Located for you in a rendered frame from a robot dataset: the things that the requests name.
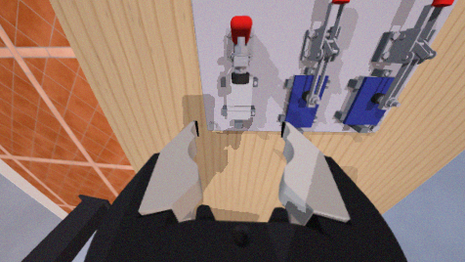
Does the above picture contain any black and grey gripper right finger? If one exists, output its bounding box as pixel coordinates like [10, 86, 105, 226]
[278, 121, 407, 262]

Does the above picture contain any blue rectangular block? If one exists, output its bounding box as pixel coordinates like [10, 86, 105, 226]
[284, 74, 329, 128]
[339, 75, 395, 125]

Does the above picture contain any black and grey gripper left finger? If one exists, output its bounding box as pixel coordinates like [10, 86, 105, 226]
[84, 120, 202, 262]

